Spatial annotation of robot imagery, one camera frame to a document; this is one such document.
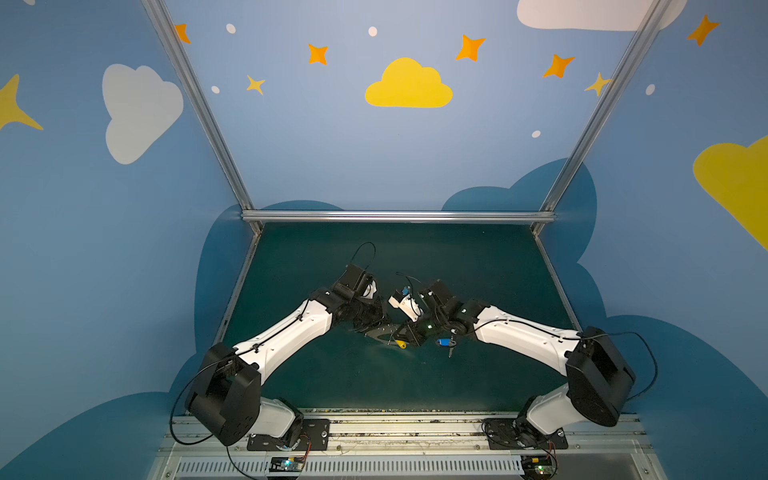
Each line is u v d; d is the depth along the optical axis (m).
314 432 0.75
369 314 0.73
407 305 0.74
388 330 0.80
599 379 0.44
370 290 0.83
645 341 0.45
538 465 0.72
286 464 0.71
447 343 0.91
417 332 0.72
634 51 0.75
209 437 0.44
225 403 0.41
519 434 0.66
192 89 0.80
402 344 0.79
